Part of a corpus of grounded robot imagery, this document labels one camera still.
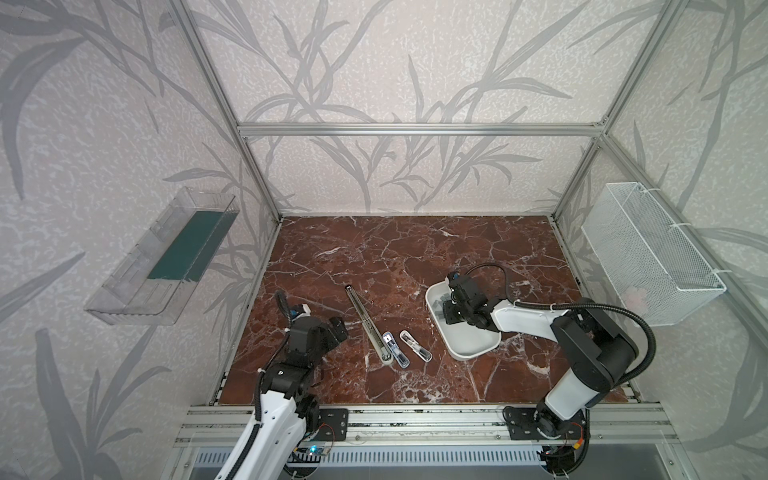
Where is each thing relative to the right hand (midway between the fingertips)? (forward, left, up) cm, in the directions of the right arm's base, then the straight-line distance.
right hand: (446, 300), depth 95 cm
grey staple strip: (-7, +3, +4) cm, 8 cm away
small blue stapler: (-17, +15, 0) cm, 23 cm away
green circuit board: (-40, +34, 0) cm, 53 cm away
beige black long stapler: (-9, +24, +1) cm, 25 cm away
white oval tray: (-14, -3, +2) cm, 15 cm away
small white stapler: (-15, +10, 0) cm, 18 cm away
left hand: (-9, +32, +7) cm, 34 cm away
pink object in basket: (-10, -44, +20) cm, 50 cm away
